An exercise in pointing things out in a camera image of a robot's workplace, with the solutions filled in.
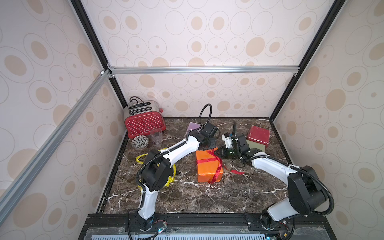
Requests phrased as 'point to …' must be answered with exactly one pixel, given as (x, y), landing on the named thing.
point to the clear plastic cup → (156, 136)
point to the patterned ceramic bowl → (140, 142)
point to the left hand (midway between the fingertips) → (216, 143)
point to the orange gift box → (206, 171)
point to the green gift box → (259, 146)
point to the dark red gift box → (259, 135)
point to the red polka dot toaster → (142, 116)
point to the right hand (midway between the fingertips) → (220, 151)
